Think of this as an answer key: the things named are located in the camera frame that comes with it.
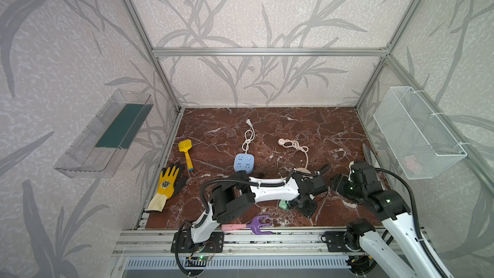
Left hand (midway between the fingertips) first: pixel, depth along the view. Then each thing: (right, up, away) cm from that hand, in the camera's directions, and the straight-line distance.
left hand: (309, 208), depth 80 cm
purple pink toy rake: (-23, -6, -3) cm, 24 cm away
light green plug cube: (-10, -1, +6) cm, 12 cm away
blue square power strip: (-29, +17, +14) cm, 36 cm away
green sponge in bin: (-68, +34, -15) cm, 77 cm away
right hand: (+9, +14, -2) cm, 17 cm away
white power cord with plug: (-27, +29, +27) cm, 48 cm away
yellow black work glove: (-62, +9, +8) cm, 63 cm away
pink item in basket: (+38, +21, -6) cm, 44 cm away
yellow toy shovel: (-61, +24, +21) cm, 69 cm away
